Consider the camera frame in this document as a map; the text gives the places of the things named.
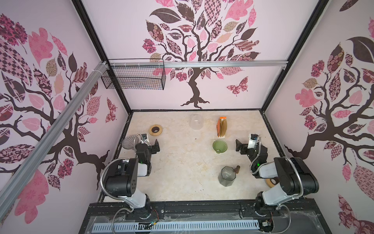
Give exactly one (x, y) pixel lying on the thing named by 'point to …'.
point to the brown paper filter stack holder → (221, 126)
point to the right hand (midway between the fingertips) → (244, 138)
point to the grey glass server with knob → (227, 176)
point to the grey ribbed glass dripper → (128, 142)
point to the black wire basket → (145, 74)
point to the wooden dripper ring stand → (155, 130)
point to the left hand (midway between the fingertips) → (150, 141)
